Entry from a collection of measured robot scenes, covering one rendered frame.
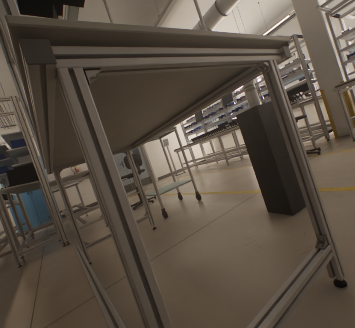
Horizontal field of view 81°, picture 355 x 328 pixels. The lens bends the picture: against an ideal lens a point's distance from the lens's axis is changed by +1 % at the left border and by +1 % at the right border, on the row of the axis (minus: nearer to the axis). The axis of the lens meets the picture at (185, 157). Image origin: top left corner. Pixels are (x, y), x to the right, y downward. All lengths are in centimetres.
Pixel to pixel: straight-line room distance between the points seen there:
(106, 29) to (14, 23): 15
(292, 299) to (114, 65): 81
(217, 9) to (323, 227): 475
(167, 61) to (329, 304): 99
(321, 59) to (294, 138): 422
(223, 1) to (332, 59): 233
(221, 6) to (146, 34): 466
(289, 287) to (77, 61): 86
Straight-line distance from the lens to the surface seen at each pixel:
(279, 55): 102
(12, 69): 246
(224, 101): 549
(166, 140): 794
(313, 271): 92
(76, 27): 51
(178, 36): 62
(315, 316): 103
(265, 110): 170
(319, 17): 517
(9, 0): 77
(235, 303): 113
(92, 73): 50
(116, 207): 45
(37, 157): 359
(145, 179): 814
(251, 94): 178
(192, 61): 63
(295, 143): 90
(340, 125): 502
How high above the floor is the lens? 69
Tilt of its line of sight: 1 degrees down
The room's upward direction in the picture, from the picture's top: 19 degrees counter-clockwise
